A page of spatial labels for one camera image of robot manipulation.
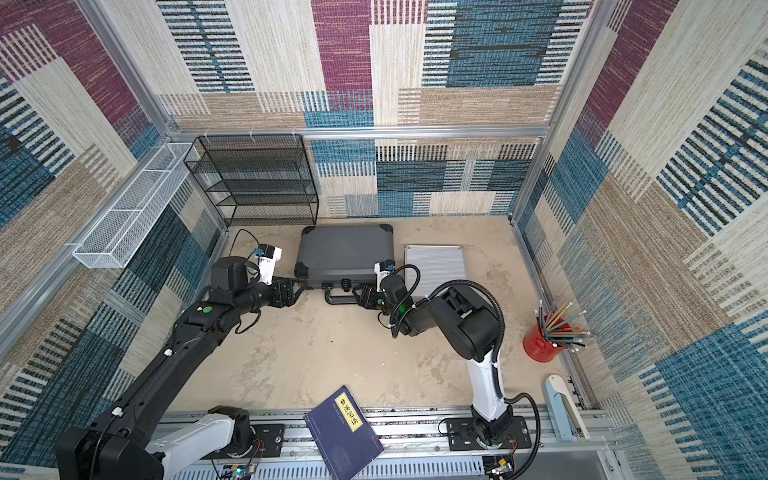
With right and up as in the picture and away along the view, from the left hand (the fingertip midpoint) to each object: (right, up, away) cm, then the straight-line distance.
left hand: (297, 281), depth 79 cm
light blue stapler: (+67, -33, -5) cm, 75 cm away
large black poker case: (+9, +6, +17) cm, 20 cm away
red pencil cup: (+69, -15, +4) cm, 70 cm away
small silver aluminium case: (+41, +3, +23) cm, 47 cm away
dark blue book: (+13, -37, -6) cm, 40 cm away
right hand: (+16, -6, +19) cm, 25 cm away
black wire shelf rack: (-24, +34, +30) cm, 51 cm away
